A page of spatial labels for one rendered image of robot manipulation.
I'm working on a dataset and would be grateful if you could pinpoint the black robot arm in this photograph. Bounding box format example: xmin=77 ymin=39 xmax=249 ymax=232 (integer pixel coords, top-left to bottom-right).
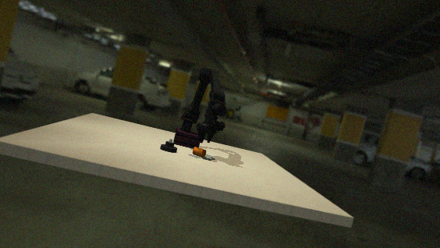
xmin=180 ymin=68 xmax=227 ymax=133

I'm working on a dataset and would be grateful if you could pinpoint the orange knob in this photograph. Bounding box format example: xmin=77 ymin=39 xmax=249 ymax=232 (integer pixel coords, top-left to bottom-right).
xmin=193 ymin=147 xmax=206 ymax=158

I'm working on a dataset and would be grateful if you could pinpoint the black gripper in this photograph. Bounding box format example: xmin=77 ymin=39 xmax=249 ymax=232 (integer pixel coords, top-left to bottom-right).
xmin=196 ymin=113 xmax=220 ymax=143

